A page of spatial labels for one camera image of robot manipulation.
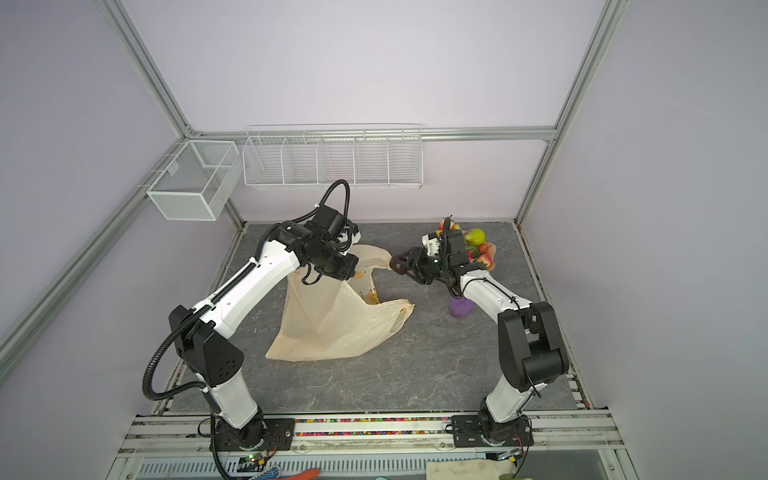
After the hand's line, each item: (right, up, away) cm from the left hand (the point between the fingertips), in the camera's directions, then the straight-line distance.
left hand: (353, 276), depth 79 cm
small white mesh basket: (-54, +30, +19) cm, 64 cm away
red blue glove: (-17, -45, -10) cm, 49 cm away
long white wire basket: (+1, +39, +20) cm, 44 cm away
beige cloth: (+29, -44, -10) cm, 53 cm away
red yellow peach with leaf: (+41, +4, +20) cm, 46 cm away
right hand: (+12, +3, +8) cm, 15 cm away
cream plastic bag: (-6, -12, +2) cm, 13 cm away
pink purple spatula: (+33, -11, +17) cm, 39 cm away
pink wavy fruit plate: (+45, +8, +26) cm, 52 cm away
